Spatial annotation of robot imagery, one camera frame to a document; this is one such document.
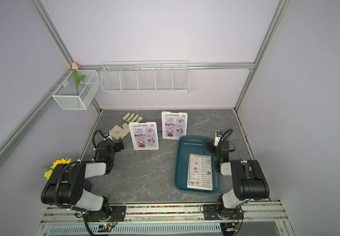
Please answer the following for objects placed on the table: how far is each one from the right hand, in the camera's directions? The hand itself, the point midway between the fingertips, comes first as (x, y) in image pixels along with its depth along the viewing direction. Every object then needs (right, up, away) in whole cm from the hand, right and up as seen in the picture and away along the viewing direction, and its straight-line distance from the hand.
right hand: (216, 138), depth 94 cm
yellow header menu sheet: (-12, -21, -7) cm, 25 cm away
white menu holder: (-53, -1, -2) cm, 53 cm away
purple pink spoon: (-37, +7, +3) cm, 38 cm away
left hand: (-66, -1, -1) cm, 66 cm away
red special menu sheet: (-45, +2, -4) cm, 45 cm away
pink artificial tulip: (-87, +37, -3) cm, 95 cm away
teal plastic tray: (-21, -6, +3) cm, 22 cm away
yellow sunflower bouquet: (-81, -12, -32) cm, 88 cm away
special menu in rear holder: (-27, +8, +2) cm, 28 cm away
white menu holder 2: (-34, +14, -1) cm, 37 cm away
